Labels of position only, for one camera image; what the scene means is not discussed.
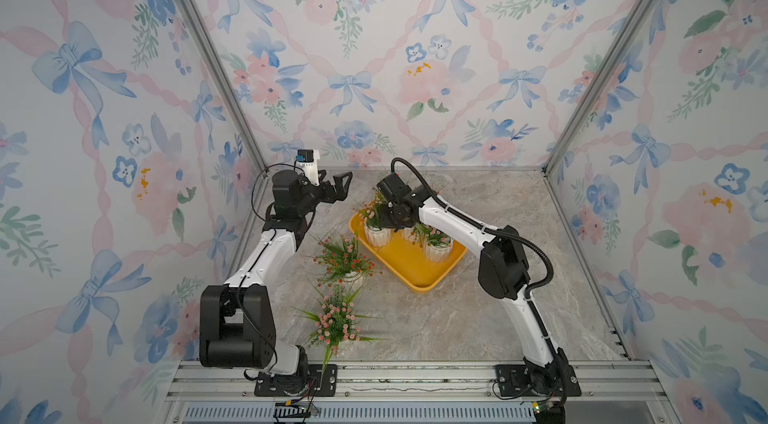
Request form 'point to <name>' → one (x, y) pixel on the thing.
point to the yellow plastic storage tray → (406, 260)
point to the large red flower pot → (409, 234)
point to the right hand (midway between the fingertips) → (380, 220)
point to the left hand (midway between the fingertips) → (340, 171)
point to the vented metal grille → (455, 413)
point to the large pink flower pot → (336, 321)
